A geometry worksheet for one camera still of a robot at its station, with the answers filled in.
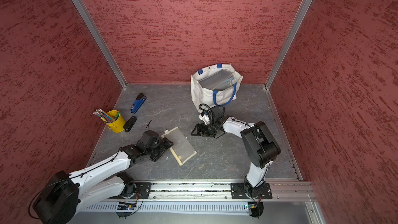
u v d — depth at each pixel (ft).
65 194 1.31
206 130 2.65
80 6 2.60
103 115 2.80
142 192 2.40
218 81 3.12
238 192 2.42
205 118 2.86
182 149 2.92
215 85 3.02
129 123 3.11
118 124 2.92
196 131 2.68
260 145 1.68
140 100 3.57
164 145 2.58
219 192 2.48
